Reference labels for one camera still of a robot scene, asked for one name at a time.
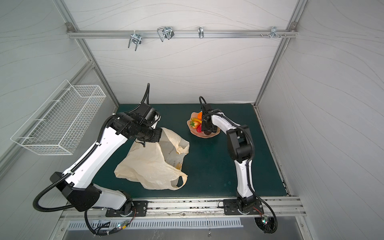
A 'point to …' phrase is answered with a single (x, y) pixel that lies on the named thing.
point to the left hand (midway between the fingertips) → (161, 135)
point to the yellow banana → (193, 119)
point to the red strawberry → (195, 124)
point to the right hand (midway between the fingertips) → (209, 125)
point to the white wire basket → (60, 125)
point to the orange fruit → (200, 115)
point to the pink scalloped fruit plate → (194, 132)
